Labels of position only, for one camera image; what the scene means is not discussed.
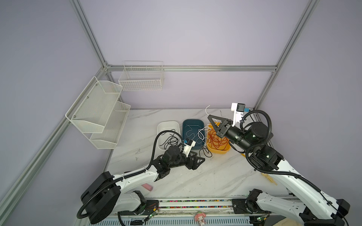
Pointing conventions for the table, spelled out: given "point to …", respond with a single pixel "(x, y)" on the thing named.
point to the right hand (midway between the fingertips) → (207, 117)
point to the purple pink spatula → (147, 187)
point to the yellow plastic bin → (213, 149)
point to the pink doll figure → (200, 217)
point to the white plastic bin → (165, 125)
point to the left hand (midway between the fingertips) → (200, 157)
